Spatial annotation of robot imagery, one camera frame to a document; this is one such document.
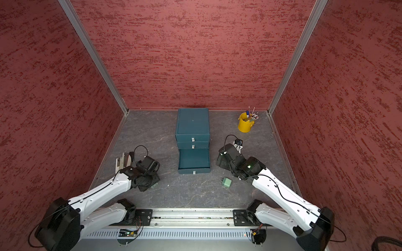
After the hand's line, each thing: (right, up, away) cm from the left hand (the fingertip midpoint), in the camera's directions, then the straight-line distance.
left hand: (155, 184), depth 84 cm
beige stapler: (-21, +11, +8) cm, 25 cm away
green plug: (+40, +1, -1) cm, 40 cm away
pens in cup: (+58, +38, +11) cm, 70 cm away
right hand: (+38, +13, -7) cm, 41 cm away
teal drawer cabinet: (+21, +27, -1) cm, 34 cm away
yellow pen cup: (+54, +32, +20) cm, 66 cm away
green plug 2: (+2, +2, -6) cm, 7 cm away
